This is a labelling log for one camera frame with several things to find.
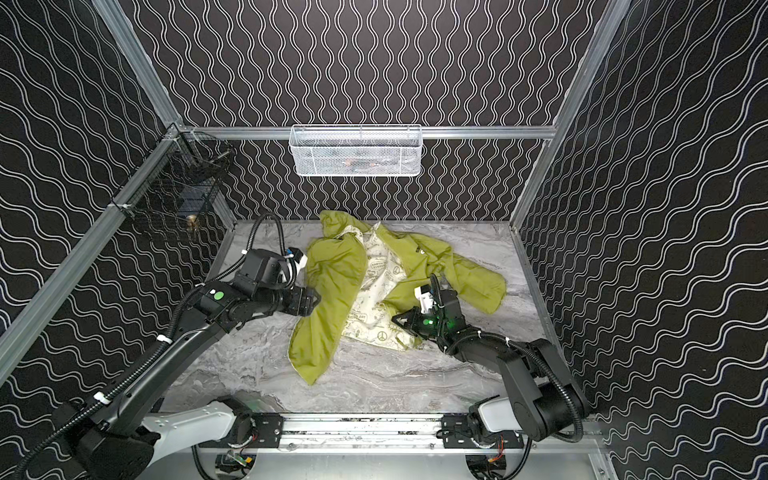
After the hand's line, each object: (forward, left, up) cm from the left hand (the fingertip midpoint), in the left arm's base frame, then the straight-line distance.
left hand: (315, 297), depth 73 cm
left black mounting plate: (-26, +15, -21) cm, 36 cm away
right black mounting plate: (-23, -36, -22) cm, 48 cm away
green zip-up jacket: (+22, -9, -21) cm, 32 cm away
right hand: (+3, -19, -16) cm, 25 cm away
